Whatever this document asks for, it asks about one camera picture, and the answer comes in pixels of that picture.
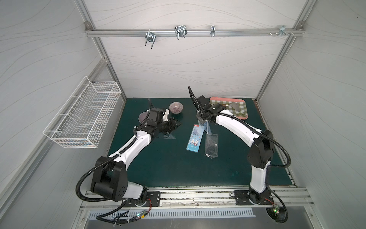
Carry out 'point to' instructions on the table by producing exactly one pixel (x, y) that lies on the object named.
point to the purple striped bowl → (176, 107)
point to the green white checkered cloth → (242, 112)
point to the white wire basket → (81, 121)
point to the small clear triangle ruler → (168, 136)
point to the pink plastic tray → (231, 99)
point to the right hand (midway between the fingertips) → (205, 111)
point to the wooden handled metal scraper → (235, 106)
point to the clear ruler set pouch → (206, 127)
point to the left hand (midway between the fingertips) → (181, 124)
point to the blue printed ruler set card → (195, 140)
